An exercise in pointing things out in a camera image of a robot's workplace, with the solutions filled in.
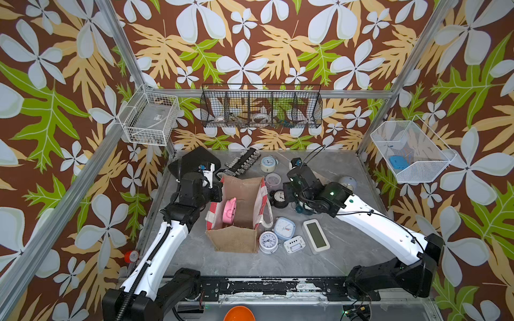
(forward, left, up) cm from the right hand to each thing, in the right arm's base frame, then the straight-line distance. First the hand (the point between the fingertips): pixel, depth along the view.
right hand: (286, 186), depth 76 cm
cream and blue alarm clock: (+28, +5, -19) cm, 35 cm away
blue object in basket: (+10, -47, +2) cm, 48 cm away
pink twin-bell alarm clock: (-4, +23, -13) cm, 27 cm away
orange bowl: (-39, +17, -20) cm, 47 cm away
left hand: (+3, +25, -1) cm, 25 cm away
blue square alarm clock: (-9, -1, -20) cm, 22 cm away
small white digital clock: (-15, -5, -22) cm, 27 cm away
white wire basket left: (+28, +58, +11) cm, 65 cm away
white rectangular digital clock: (-12, -14, -20) cm, 27 cm away
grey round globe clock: (+13, -34, -16) cm, 40 cm away
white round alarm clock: (-14, +6, -21) cm, 26 cm away
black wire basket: (+43, +9, +8) cm, 44 cm away
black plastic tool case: (+36, +48, -25) cm, 65 cm away
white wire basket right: (+14, -55, +4) cm, 56 cm away
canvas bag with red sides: (-3, +22, -24) cm, 33 cm away
